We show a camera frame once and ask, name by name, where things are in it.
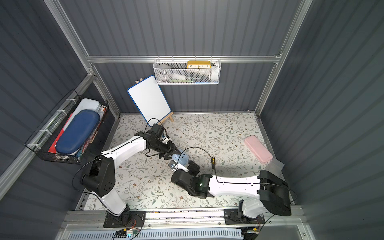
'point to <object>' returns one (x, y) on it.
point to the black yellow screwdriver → (213, 162)
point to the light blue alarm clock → (183, 157)
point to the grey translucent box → (275, 167)
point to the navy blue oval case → (78, 131)
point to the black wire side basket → (40, 142)
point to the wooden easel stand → (171, 113)
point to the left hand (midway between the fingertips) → (180, 156)
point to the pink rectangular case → (257, 149)
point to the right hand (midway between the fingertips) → (187, 163)
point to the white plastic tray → (85, 104)
